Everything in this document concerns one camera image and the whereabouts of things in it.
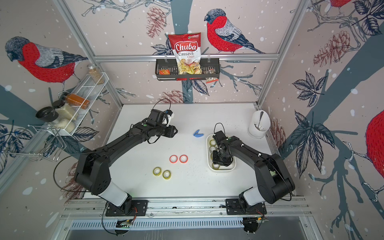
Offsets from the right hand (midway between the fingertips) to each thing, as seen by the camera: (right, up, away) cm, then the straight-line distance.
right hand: (216, 161), depth 87 cm
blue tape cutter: (-11, +14, +14) cm, 23 cm away
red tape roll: (-28, -1, +3) cm, 28 cm away
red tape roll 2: (-20, +1, +4) cm, 20 cm away
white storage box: (+8, -2, -5) cm, 10 cm away
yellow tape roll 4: (0, -3, 0) cm, 3 cm away
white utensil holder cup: (+31, +21, +10) cm, 39 cm away
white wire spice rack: (-77, +44, 0) cm, 88 cm away
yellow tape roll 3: (-1, +9, +11) cm, 14 cm away
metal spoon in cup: (+29, +19, +10) cm, 36 cm away
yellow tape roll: (-35, -5, -1) cm, 35 cm away
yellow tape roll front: (-2, +6, +7) cm, 9 cm away
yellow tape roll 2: (-29, -7, -2) cm, 30 cm away
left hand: (-23, +20, 0) cm, 31 cm away
